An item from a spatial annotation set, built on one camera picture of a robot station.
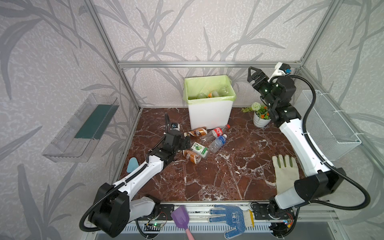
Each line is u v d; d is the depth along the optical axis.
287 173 0.86
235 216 0.72
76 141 0.63
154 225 0.71
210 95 0.99
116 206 0.40
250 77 0.62
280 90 0.49
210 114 0.99
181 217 0.72
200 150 0.93
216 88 1.04
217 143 0.97
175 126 0.74
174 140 0.64
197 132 0.99
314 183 0.39
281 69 0.57
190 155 0.88
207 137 0.99
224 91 0.89
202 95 1.05
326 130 0.64
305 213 0.74
